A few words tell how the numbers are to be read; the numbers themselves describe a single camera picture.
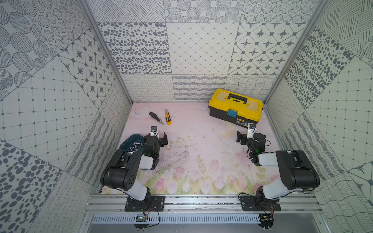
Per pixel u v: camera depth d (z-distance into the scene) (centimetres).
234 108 97
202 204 76
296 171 46
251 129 82
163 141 90
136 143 95
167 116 110
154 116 110
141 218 72
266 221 73
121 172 45
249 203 74
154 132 79
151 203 73
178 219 70
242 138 87
